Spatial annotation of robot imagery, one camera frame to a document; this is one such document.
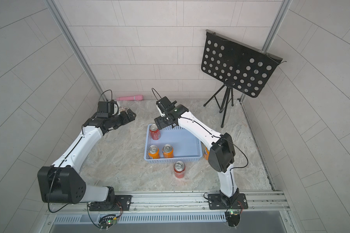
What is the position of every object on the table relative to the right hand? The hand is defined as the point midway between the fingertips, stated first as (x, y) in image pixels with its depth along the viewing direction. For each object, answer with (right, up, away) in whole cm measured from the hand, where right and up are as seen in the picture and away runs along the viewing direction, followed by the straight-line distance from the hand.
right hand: (163, 121), depth 84 cm
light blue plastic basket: (+14, -17, +7) cm, 23 cm away
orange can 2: (+3, -16, -5) cm, 17 cm away
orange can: (-4, -17, -6) cm, 18 cm away
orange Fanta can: (+25, -18, -4) cm, 31 cm away
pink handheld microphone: (-27, +17, +31) cm, 44 cm away
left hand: (-18, +4, 0) cm, 18 cm away
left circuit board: (-23, -44, -19) cm, 53 cm away
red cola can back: (-6, -7, +3) cm, 9 cm away
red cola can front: (+10, -24, -12) cm, 28 cm away
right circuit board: (+36, -45, -16) cm, 60 cm away
